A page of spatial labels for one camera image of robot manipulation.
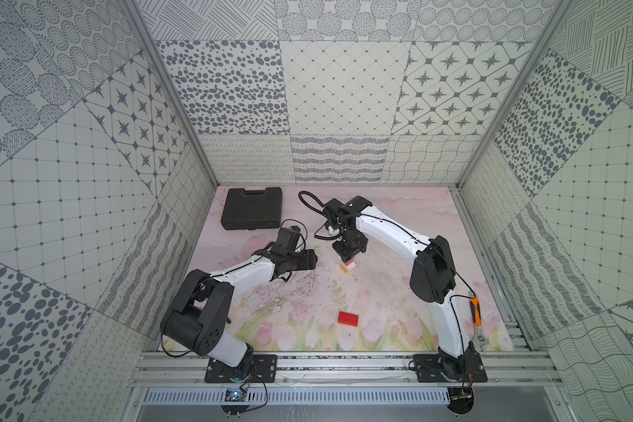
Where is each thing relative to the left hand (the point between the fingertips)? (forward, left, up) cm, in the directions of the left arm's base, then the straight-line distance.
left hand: (317, 260), depth 90 cm
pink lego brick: (0, -12, +1) cm, 12 cm away
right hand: (0, -12, +3) cm, 13 cm away
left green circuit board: (-38, +21, -8) cm, 44 cm away
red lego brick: (-18, -11, -5) cm, 22 cm away
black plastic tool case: (+25, +29, -3) cm, 38 cm away
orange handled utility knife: (-16, -53, -7) cm, 56 cm away
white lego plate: (-1, -13, -1) cm, 13 cm away
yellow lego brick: (-1, -10, -4) cm, 11 cm away
